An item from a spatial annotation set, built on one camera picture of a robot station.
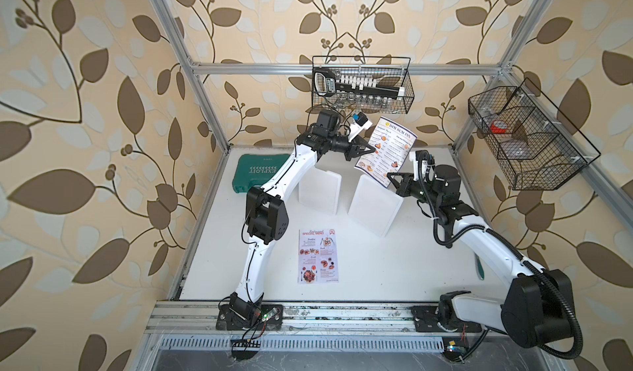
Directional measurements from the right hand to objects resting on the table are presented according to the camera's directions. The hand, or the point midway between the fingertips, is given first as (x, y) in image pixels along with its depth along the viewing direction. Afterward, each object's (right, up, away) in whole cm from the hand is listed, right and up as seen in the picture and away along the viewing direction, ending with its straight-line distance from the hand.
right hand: (388, 175), depth 81 cm
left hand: (-7, +11, 0) cm, 13 cm away
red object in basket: (+37, +15, +1) cm, 40 cm away
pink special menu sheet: (-24, -30, +6) cm, 39 cm away
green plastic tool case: (-51, +2, +24) cm, 57 cm away
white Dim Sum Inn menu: (+1, +9, -4) cm, 10 cm away
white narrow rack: (-23, -5, +10) cm, 25 cm away
